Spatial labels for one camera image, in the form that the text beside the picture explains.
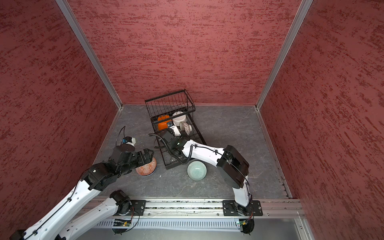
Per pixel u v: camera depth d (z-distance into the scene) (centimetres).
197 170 85
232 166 46
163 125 98
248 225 71
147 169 85
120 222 73
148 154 66
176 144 62
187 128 95
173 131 74
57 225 41
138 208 74
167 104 93
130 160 56
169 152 63
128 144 60
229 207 74
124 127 108
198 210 75
